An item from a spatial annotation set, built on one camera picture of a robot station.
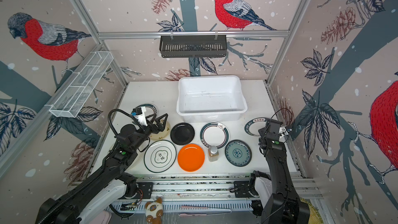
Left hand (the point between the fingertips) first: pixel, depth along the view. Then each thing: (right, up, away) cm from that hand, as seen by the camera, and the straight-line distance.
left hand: (161, 115), depth 75 cm
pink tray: (-22, -43, -10) cm, 49 cm away
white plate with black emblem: (-3, -24, +9) cm, 26 cm away
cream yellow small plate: (-4, -14, +16) cm, 22 cm away
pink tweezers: (+21, -42, -5) cm, 48 cm away
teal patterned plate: (+41, -23, +10) cm, 48 cm away
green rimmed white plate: (+28, -14, +18) cm, 36 cm away
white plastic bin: (+27, +7, +35) cm, 45 cm away
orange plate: (+14, -25, +8) cm, 30 cm away
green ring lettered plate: (+53, -10, +22) cm, 58 cm away
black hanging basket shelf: (+14, +44, +31) cm, 55 cm away
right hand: (+56, -10, +8) cm, 57 cm away
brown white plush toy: (0, -41, -9) cm, 42 cm away
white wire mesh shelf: (-41, +10, -1) cm, 42 cm away
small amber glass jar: (+26, -20, +1) cm, 33 cm away
